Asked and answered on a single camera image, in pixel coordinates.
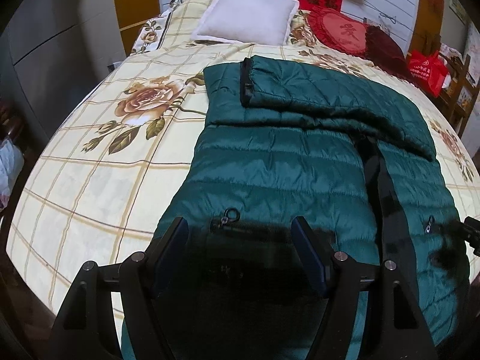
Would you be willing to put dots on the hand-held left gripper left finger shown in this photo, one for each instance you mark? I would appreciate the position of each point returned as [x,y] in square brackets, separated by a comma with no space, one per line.
[173,255]

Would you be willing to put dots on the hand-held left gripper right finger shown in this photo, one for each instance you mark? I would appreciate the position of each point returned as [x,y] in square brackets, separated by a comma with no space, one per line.
[311,258]

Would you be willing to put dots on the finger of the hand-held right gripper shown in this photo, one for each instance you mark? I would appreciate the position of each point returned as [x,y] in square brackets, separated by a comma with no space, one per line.
[472,230]

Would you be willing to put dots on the dark green puffer jacket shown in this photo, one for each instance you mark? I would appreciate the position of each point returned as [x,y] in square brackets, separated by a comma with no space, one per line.
[285,165]

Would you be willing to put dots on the bed with floral checked sheet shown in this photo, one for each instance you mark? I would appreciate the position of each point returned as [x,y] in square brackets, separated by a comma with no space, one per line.
[93,180]

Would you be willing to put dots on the wooden chair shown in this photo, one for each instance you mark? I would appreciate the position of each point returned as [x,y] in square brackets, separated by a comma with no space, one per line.
[459,93]

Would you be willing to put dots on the red shopping bag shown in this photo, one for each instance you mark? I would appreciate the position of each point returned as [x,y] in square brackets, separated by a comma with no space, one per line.
[427,71]

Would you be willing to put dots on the white plastic bag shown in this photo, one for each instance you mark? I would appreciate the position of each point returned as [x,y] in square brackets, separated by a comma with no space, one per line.
[9,168]

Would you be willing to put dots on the dark red velvet cushion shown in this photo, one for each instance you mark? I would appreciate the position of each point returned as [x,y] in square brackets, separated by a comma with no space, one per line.
[388,50]

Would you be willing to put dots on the yellow wooden door panel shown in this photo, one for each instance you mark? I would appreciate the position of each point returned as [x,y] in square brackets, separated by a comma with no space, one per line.
[137,0]
[429,11]

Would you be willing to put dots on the red heart-shaped pillow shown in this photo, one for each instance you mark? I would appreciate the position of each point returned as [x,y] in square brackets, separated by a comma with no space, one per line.
[341,32]

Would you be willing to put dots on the grey wardrobe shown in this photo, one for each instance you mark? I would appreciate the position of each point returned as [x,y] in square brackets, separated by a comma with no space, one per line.
[56,45]

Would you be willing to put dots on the white square pillow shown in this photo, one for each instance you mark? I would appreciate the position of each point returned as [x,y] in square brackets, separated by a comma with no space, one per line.
[247,15]

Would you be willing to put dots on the framed wall picture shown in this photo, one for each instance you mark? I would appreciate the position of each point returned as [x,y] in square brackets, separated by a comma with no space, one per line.
[458,9]

